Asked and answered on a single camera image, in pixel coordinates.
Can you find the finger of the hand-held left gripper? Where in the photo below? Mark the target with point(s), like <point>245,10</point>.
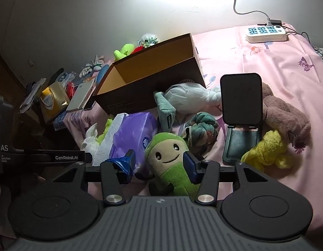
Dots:
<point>59,157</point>

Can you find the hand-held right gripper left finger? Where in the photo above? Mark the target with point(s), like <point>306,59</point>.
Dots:
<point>124,162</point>

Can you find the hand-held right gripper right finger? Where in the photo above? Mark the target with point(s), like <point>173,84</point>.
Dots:
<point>189,166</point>

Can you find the green smiling plush toy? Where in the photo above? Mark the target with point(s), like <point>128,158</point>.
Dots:
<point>166,162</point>

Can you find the white mesh cloth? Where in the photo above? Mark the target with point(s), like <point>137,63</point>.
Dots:
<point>89,141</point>

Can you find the lime fluffy cloth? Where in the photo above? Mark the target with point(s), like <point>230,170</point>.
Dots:
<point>105,133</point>

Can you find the teal patterned knotted cloth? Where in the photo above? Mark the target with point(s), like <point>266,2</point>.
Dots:
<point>203,128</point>

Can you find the brown cardboard box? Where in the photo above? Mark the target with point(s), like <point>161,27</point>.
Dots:
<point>130,102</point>

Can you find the mint green plush pouch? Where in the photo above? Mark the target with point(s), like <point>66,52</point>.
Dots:
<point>165,109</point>

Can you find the white knotted cloth bundle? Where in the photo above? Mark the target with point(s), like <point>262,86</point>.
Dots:
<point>187,94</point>

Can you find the yellow towel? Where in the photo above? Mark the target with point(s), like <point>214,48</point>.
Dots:
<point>268,149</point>

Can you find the pink-brown plush bear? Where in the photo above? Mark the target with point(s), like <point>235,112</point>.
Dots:
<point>284,115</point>

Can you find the purple tissue pack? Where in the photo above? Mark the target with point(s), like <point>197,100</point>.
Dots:
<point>132,130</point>

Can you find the blue patterned packet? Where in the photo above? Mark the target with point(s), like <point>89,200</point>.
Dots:
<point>59,121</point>

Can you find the stack of papers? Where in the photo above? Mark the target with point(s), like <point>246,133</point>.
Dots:
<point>33,94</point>

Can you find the gold paper bag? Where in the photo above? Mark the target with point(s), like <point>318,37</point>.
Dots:
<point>52,102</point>

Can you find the brown wooden cabinet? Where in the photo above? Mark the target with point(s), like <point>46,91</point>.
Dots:
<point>7,75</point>

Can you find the white book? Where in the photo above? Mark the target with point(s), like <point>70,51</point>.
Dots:
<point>80,95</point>

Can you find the red mesh pouch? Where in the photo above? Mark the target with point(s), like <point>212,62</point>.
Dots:
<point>69,89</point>

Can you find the black curved object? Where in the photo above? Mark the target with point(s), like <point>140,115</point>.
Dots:
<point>55,75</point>

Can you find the blue and white packet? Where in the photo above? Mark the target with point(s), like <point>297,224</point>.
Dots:
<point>63,78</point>

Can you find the orange packet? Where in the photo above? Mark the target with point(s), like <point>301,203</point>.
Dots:
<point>89,79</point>

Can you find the black folding phone stand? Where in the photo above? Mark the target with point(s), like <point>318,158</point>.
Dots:
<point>241,96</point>

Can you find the blue glasses case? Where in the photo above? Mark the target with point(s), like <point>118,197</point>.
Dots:
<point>101,74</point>

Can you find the lime green plush toy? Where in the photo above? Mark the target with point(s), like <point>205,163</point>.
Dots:
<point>123,51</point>

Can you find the red plush toy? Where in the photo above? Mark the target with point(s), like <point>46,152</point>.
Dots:
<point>137,50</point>

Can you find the pink printed bedsheet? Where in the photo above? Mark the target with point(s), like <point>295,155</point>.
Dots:
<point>255,62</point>

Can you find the white fluffy panda toy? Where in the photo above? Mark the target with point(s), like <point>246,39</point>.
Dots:
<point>147,39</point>

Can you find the white power strip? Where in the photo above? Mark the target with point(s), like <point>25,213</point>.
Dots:
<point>266,35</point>

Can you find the black charger plug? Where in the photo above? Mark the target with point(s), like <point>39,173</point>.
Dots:
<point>275,21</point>

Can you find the pale checked blanket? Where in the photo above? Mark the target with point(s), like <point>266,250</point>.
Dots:
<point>322,53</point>

